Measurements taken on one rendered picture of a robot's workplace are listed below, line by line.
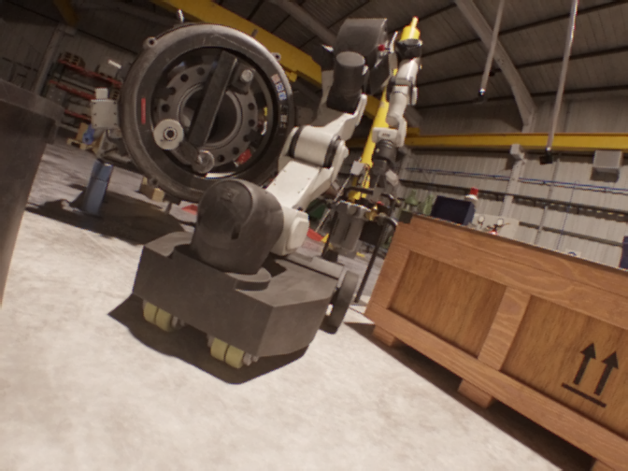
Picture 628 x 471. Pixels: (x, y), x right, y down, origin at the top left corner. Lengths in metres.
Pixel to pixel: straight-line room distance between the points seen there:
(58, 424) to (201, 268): 0.33
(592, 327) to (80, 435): 1.00
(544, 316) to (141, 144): 1.38
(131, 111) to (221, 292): 0.83
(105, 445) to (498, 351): 0.88
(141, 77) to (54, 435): 1.08
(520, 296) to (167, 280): 0.86
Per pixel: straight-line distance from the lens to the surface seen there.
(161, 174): 1.22
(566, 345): 0.92
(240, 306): 0.55
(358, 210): 1.50
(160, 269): 0.63
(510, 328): 0.93
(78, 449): 0.45
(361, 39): 1.46
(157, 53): 1.26
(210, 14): 13.17
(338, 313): 0.99
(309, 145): 1.02
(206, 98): 1.24
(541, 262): 0.92
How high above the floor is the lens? 0.34
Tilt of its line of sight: 2 degrees down
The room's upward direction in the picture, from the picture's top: 20 degrees clockwise
